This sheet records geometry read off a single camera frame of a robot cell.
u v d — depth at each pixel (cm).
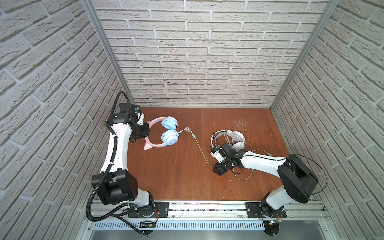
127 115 54
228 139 94
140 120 67
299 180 45
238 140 94
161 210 74
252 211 74
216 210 76
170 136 71
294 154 48
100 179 38
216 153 81
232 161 67
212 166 82
